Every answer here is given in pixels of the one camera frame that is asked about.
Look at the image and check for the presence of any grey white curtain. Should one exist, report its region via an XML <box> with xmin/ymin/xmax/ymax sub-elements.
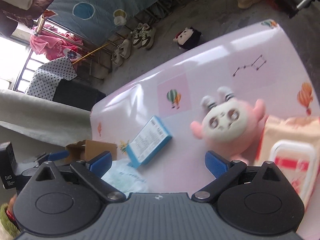
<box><xmin>0</xmin><ymin>89</ymin><xmax>92</xmax><ymax>147</ymax></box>

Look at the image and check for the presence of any beige sneaker pair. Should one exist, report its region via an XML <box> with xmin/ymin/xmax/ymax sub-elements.
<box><xmin>111</xmin><ymin>39</ymin><xmax>131</xmax><ymax>67</ymax></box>

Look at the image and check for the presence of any pink round plush toy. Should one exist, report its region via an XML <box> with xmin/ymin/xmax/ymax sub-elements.
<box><xmin>190</xmin><ymin>86</ymin><xmax>266</xmax><ymax>164</ymax></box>

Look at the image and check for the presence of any pink wet wipes pack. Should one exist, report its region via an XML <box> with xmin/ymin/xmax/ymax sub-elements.
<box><xmin>254</xmin><ymin>116</ymin><xmax>319</xmax><ymax>206</ymax></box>

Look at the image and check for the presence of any white green sneaker pair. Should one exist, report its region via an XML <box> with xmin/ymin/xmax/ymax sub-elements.
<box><xmin>131</xmin><ymin>23</ymin><xmax>156</xmax><ymax>50</ymax></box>

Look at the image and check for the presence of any brown cardboard box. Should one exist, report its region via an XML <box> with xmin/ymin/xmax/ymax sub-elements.
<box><xmin>65</xmin><ymin>140</ymin><xmax>117</xmax><ymax>163</ymax></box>

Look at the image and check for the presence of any white green plastic bag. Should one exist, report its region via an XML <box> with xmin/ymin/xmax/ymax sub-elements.
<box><xmin>102</xmin><ymin>159</ymin><xmax>149</xmax><ymax>197</ymax></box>

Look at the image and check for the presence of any polka dot cloth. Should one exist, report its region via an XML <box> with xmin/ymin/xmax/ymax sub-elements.
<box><xmin>25</xmin><ymin>56</ymin><xmax>78</xmax><ymax>101</ymax></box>

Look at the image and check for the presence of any blue white carton box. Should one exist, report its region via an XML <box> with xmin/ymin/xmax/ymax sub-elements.
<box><xmin>126</xmin><ymin>115</ymin><xmax>172</xmax><ymax>168</ymax></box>

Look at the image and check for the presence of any black red plush toy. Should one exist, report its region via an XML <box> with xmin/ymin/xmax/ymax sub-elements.
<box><xmin>173</xmin><ymin>27</ymin><xmax>202</xmax><ymax>50</ymax></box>

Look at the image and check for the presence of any person's hand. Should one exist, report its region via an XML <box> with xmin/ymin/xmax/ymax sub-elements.
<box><xmin>0</xmin><ymin>194</ymin><xmax>21</xmax><ymax>240</ymax></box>

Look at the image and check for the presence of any teal circle patterned blanket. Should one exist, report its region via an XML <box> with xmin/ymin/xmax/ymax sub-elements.
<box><xmin>49</xmin><ymin>0</ymin><xmax>158</xmax><ymax>46</ymax></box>

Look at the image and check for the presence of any pink hanging garment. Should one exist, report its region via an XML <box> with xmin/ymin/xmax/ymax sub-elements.
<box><xmin>29</xmin><ymin>31</ymin><xmax>82</xmax><ymax>62</ymax></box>

